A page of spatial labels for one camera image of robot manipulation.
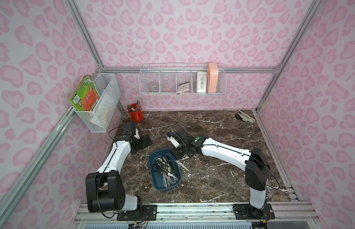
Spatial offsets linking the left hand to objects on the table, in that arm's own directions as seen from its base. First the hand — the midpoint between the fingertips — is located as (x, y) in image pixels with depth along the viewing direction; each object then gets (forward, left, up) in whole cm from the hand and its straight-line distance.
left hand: (146, 141), depth 88 cm
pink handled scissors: (-20, -13, -10) cm, 26 cm away
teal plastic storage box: (-6, -5, -10) cm, 13 cm away
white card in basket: (+32, -35, +21) cm, 52 cm away
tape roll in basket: (+29, -4, +18) cm, 34 cm away
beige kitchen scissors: (-18, -14, -9) cm, 25 cm away
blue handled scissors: (-11, -16, +1) cm, 19 cm away
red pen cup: (+29, +14, -9) cm, 34 cm away
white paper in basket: (+12, +23, +17) cm, 31 cm away
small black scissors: (-15, -11, -7) cm, 20 cm away
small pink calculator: (+31, -23, +18) cm, 43 cm away
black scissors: (-12, -15, -9) cm, 21 cm away
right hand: (-8, -17, +1) cm, 19 cm away
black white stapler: (+29, -70, -9) cm, 76 cm away
